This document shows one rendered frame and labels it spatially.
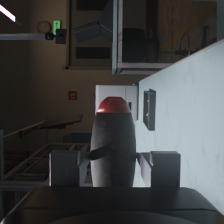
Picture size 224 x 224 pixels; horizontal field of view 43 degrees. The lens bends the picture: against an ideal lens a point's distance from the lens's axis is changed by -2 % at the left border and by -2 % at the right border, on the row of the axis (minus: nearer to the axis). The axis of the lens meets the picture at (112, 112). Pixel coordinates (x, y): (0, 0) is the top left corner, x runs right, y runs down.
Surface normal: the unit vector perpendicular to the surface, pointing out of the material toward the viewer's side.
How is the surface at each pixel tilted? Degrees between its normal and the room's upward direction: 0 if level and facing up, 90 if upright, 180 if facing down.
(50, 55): 90
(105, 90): 90
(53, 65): 90
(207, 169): 0
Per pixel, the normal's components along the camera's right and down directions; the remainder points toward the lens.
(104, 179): -0.37, 0.15
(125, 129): 0.53, -0.10
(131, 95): 0.00, 0.07
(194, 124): -1.00, -0.01
